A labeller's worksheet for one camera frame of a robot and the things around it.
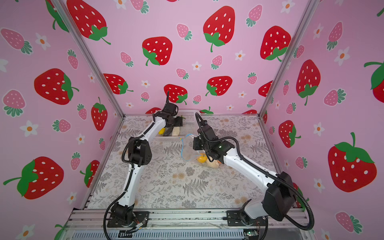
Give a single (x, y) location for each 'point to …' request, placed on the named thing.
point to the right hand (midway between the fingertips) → (194, 139)
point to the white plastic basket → (187, 131)
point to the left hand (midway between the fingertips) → (179, 122)
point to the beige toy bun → (214, 164)
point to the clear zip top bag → (189, 154)
